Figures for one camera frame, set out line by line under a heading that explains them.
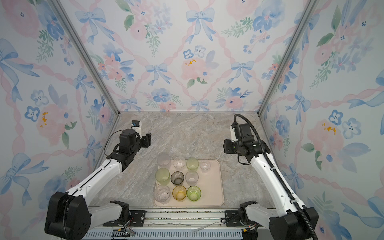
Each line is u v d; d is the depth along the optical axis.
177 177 0.85
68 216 0.40
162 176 0.86
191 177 0.85
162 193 0.81
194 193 0.82
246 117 0.54
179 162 0.92
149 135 0.76
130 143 0.64
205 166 0.90
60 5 0.69
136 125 0.72
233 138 0.68
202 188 0.80
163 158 0.94
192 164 0.92
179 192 0.81
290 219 0.37
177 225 0.73
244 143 0.56
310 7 0.69
